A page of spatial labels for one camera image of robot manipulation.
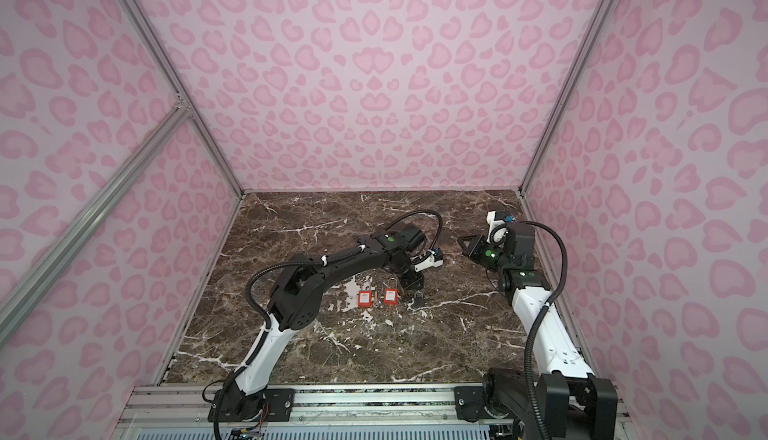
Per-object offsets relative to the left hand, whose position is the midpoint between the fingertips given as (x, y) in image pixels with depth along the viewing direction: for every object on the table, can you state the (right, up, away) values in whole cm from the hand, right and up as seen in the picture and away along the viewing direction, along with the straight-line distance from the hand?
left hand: (423, 278), depth 91 cm
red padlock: (-18, -6, -2) cm, 19 cm away
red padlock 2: (-10, -5, -1) cm, 11 cm away
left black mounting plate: (-37, -27, -18) cm, 50 cm away
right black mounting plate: (+10, -26, -19) cm, 34 cm away
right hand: (+9, +14, -13) cm, 20 cm away
